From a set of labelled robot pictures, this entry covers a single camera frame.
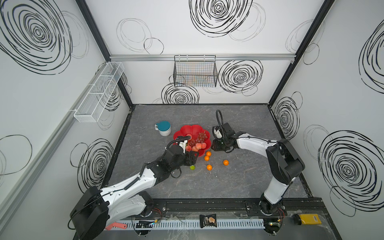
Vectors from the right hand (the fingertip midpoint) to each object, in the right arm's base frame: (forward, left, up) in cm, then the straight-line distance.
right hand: (211, 147), depth 93 cm
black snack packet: (-38, +3, -2) cm, 38 cm away
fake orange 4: (-9, -8, -1) cm, 13 cm away
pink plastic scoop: (-40, +47, -2) cm, 62 cm away
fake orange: (-4, +2, -1) cm, 4 cm away
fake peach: (+9, +14, -1) cm, 17 cm away
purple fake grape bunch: (+7, +6, +1) cm, 9 cm away
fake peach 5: (+1, +5, +1) cm, 5 cm away
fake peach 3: (-1, +8, +4) cm, 9 cm away
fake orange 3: (-12, +2, -2) cm, 13 cm away
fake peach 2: (-1, +14, +1) cm, 14 cm away
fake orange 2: (-7, +3, -1) cm, 8 cm away
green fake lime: (-12, +12, -2) cm, 17 cm away
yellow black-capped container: (-37, -42, 0) cm, 56 cm away
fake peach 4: (-2, +11, +1) cm, 11 cm away
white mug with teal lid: (+12, +31, +4) cm, 33 cm away
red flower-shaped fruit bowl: (+13, +11, 0) cm, 17 cm away
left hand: (-9, +9, +10) cm, 17 cm away
